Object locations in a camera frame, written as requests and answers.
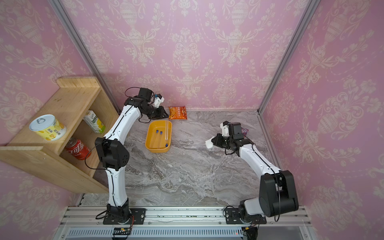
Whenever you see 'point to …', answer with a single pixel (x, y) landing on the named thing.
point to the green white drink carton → (96, 124)
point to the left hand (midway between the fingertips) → (167, 116)
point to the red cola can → (76, 148)
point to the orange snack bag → (177, 113)
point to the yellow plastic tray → (159, 136)
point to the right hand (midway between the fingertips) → (212, 139)
